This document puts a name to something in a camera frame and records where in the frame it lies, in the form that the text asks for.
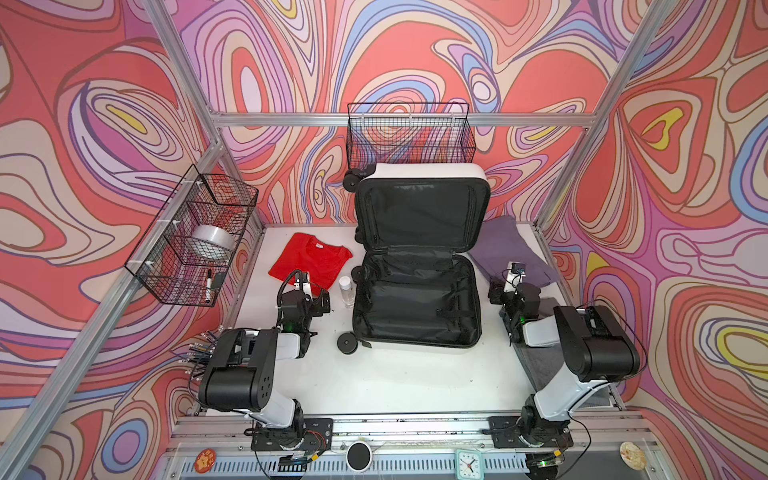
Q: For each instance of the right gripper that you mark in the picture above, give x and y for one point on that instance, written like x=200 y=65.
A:
x=500 y=294

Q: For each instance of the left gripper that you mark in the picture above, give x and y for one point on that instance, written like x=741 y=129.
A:
x=318 y=301

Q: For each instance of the grey towel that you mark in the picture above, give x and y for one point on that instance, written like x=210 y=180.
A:
x=540 y=360

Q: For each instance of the purple trousers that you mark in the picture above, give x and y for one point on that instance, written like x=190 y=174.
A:
x=499 y=243

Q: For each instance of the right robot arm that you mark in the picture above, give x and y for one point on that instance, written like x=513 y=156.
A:
x=597 y=352

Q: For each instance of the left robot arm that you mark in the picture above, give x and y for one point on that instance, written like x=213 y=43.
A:
x=239 y=376

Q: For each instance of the red folded t-shirt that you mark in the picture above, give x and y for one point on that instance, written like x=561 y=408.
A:
x=323 y=262

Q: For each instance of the black marker pen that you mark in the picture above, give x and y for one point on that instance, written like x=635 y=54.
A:
x=208 y=287

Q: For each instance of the silver tape roll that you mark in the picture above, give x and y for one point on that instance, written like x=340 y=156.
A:
x=212 y=243

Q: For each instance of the red pencil cup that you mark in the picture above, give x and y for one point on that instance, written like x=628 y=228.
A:
x=199 y=353

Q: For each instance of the open black white suitcase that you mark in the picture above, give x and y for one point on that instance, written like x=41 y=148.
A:
x=415 y=285

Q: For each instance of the small teal clock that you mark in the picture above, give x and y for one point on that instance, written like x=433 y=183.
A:
x=469 y=465

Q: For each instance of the red round sticker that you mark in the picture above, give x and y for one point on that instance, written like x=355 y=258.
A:
x=205 y=461

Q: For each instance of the beige round sticker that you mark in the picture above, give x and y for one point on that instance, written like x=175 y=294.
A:
x=633 y=456

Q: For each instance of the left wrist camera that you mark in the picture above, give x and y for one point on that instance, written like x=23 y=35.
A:
x=303 y=283

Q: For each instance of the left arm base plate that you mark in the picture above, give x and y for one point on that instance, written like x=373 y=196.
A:
x=313 y=435

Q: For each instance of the black wire basket left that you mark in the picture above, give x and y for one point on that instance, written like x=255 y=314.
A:
x=165 y=264

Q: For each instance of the black wire basket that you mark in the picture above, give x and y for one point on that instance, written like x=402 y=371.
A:
x=400 y=132
x=165 y=264

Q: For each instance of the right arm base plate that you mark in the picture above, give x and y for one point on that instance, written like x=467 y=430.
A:
x=515 y=432

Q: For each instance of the black wire basket back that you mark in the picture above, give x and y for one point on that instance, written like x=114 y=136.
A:
x=400 y=132

